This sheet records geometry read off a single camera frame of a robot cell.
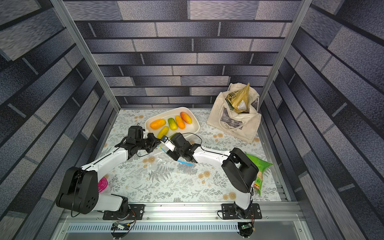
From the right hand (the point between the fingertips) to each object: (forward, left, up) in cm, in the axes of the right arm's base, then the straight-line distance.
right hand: (170, 147), depth 88 cm
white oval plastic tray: (+21, -10, -9) cm, 25 cm away
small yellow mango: (+15, +8, -4) cm, 17 cm away
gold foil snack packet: (+26, -42, +15) cm, 52 cm away
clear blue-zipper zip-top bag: (-5, +7, -10) cm, 13 cm away
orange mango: (+23, -3, -4) cm, 24 cm away
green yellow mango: (+22, +2, -5) cm, 23 cm away
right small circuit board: (-37, -42, -13) cm, 57 cm away
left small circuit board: (-39, +22, -9) cm, 46 cm away
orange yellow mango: (+21, +13, -4) cm, 25 cm away
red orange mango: (+28, -8, -5) cm, 29 cm away
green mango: (-5, -3, +18) cm, 19 cm away
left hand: (+3, +3, +5) cm, 7 cm away
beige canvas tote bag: (+11, -44, +7) cm, 46 cm away
